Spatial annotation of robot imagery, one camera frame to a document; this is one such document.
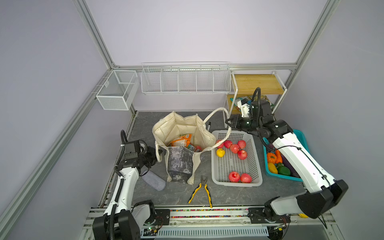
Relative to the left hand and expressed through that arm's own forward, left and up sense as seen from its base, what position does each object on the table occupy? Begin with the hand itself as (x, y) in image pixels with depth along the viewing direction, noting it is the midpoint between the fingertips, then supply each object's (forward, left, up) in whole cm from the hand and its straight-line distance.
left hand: (162, 152), depth 81 cm
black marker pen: (+28, -30, -14) cm, 43 cm away
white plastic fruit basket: (-8, -39, -13) cm, 42 cm away
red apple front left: (-13, -39, -9) cm, 42 cm away
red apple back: (+9, -39, -10) cm, 42 cm away
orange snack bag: (+6, -11, +1) cm, 13 cm away
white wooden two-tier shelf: (+30, -67, +17) cm, 75 cm away
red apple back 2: (+5, -43, -9) cm, 44 cm away
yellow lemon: (+3, -33, -9) cm, 35 cm away
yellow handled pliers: (-13, -22, -13) cm, 29 cm away
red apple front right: (-14, -45, -8) cm, 48 cm away
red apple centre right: (+1, -47, -10) cm, 48 cm away
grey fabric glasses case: (-11, +6, -11) cm, 17 cm away
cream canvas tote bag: (-8, -11, +4) cm, 14 cm away
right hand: (+5, -34, +17) cm, 38 cm away
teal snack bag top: (+3, -16, -1) cm, 16 cm away
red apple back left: (-4, -30, +12) cm, 33 cm away
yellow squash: (-9, -61, -9) cm, 63 cm away
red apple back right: (+9, -48, -10) cm, 50 cm away
